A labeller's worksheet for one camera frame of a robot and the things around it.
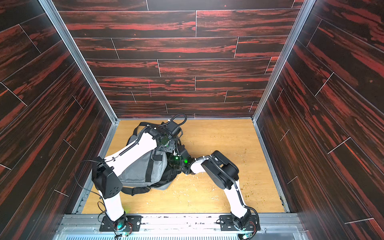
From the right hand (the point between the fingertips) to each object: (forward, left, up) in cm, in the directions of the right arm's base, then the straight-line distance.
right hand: (161, 156), depth 93 cm
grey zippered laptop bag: (-13, 0, +7) cm, 15 cm away
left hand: (0, -6, +10) cm, 12 cm away
